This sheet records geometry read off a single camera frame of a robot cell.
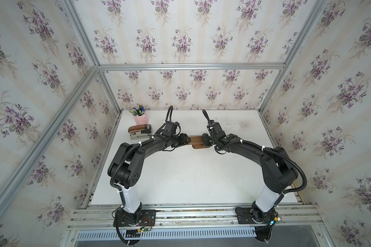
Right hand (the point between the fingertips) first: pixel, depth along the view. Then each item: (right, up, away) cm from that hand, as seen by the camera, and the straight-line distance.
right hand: (208, 139), depth 93 cm
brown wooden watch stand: (-7, -2, -1) cm, 7 cm away
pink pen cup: (-44, +12, +11) cm, 47 cm away
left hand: (-12, -1, 0) cm, 12 cm away
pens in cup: (-46, +18, +9) cm, 50 cm away
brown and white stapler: (-44, +4, +8) cm, 45 cm away
